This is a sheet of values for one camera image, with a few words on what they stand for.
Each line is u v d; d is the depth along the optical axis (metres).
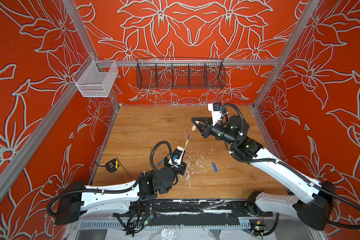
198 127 0.62
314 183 0.40
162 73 1.01
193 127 0.65
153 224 0.70
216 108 0.56
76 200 0.46
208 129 0.56
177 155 0.56
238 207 0.73
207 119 0.59
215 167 0.87
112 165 0.85
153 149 0.47
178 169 0.59
